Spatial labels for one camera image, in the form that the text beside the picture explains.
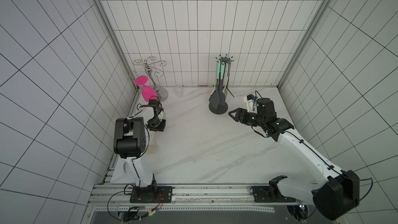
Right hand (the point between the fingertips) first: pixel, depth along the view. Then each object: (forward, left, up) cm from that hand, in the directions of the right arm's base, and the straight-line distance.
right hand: (232, 111), depth 78 cm
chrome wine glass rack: (+29, +49, +8) cm, 57 cm away
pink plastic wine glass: (+13, +50, -3) cm, 52 cm away
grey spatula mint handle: (+14, +4, -8) cm, 17 cm away
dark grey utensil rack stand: (+15, +3, -17) cm, 23 cm away
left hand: (-3, +43, -21) cm, 48 cm away
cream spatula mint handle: (-14, +44, -21) cm, 51 cm away
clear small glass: (+29, +35, -18) cm, 48 cm away
